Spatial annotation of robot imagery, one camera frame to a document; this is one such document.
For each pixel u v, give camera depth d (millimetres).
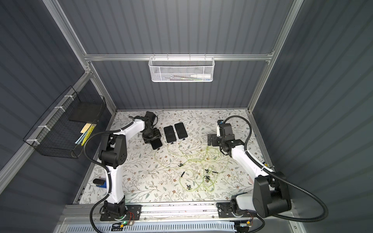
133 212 724
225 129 665
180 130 1075
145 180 846
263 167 455
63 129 724
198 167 893
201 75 877
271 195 417
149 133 866
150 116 847
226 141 654
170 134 1039
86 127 759
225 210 734
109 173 579
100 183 802
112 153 568
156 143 977
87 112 812
